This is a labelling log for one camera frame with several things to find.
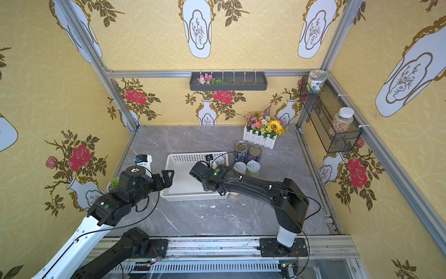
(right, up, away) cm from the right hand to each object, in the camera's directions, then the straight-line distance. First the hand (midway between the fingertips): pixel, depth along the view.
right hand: (217, 175), depth 84 cm
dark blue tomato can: (+20, +10, +10) cm, 25 cm away
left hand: (-24, +4, -11) cm, 27 cm away
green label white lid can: (+19, +2, +10) cm, 22 cm away
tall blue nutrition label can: (+13, +13, +12) cm, 22 cm away
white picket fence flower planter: (+24, +23, +14) cm, 36 cm away
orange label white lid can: (+9, -9, -1) cm, 12 cm away
